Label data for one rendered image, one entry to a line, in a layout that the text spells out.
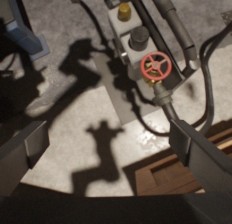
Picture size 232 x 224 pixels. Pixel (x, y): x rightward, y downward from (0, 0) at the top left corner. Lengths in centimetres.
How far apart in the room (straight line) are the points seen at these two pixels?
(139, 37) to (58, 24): 82
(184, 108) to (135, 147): 33
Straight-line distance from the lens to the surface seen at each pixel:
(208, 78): 97
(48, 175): 101
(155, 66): 40
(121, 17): 49
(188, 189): 47
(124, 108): 87
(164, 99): 43
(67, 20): 116
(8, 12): 100
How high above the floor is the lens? 87
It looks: 81 degrees down
